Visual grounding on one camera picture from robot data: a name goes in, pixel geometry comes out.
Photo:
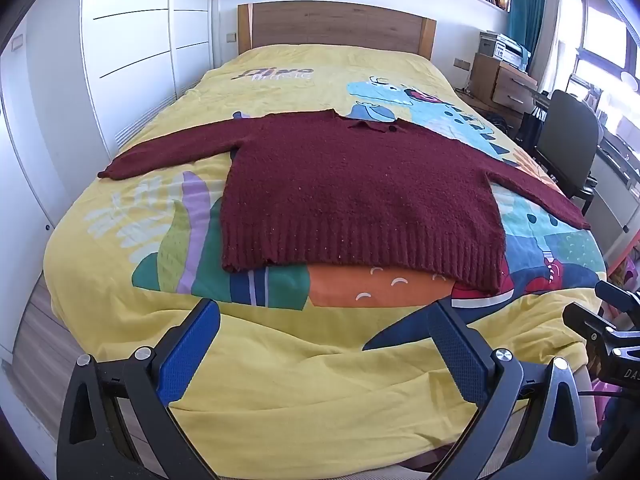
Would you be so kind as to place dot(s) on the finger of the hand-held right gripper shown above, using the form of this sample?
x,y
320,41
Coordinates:
x,y
620,302
590,325

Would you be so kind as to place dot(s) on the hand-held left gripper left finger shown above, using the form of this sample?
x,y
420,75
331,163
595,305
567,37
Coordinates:
x,y
190,355

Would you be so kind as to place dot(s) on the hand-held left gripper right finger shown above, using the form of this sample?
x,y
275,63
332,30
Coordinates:
x,y
460,360

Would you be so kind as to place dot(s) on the maroon knit sweater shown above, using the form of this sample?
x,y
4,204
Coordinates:
x,y
350,185

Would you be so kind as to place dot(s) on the person's right hand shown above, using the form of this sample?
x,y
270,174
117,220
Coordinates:
x,y
612,425

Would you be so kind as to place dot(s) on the grey desk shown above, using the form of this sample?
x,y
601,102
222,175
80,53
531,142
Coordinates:
x,y
615,185

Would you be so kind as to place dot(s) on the bed with yellow dinosaur duvet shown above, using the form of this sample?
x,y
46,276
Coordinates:
x,y
300,410

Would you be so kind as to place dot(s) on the black office chair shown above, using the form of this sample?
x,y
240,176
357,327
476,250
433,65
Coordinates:
x,y
570,135

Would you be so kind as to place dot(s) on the wooden drawer cabinet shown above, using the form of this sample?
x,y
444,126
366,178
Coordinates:
x,y
510,87

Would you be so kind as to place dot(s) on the white printer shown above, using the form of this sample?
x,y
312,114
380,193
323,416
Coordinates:
x,y
505,50

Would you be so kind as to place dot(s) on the window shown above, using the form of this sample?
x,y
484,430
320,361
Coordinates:
x,y
605,25

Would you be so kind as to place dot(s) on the teal curtain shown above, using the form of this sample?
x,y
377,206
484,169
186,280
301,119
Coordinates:
x,y
525,15

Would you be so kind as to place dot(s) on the white wardrobe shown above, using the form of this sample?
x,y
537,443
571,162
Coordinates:
x,y
135,35

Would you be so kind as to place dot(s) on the wooden headboard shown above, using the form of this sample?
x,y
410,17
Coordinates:
x,y
340,27

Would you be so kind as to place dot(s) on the beige wall socket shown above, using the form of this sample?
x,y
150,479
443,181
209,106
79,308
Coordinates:
x,y
462,64

